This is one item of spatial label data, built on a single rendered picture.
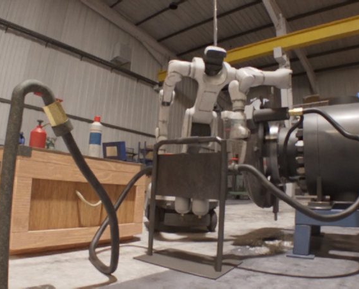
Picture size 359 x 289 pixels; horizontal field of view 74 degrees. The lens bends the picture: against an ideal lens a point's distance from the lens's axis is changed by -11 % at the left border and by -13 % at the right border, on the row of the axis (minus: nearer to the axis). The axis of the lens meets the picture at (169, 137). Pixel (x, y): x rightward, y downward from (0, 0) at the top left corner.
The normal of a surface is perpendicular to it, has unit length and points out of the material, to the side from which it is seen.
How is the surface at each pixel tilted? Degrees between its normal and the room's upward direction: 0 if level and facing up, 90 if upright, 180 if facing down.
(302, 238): 90
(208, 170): 90
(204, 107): 141
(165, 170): 90
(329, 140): 85
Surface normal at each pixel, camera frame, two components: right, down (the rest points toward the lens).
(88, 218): 0.81, -0.06
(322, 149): -0.58, -0.06
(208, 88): 0.07, 0.65
